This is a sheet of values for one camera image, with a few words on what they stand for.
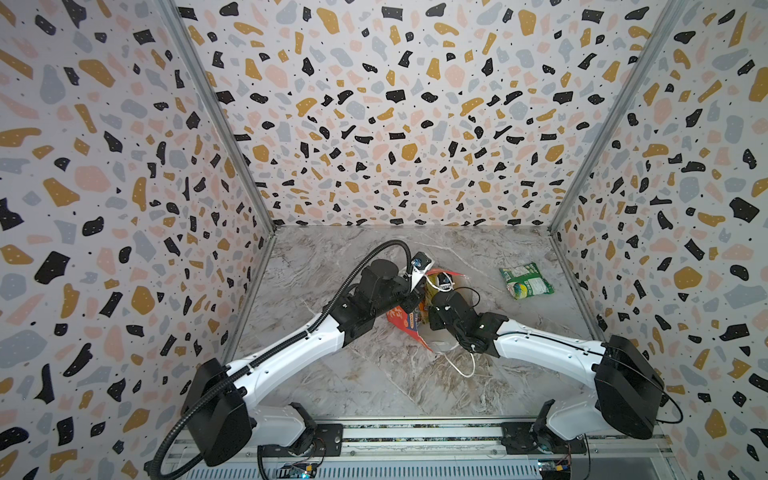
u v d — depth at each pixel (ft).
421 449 2.40
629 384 1.40
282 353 1.50
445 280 2.41
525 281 3.32
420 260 2.05
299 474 2.32
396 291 2.08
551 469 2.35
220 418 1.25
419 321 2.46
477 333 2.01
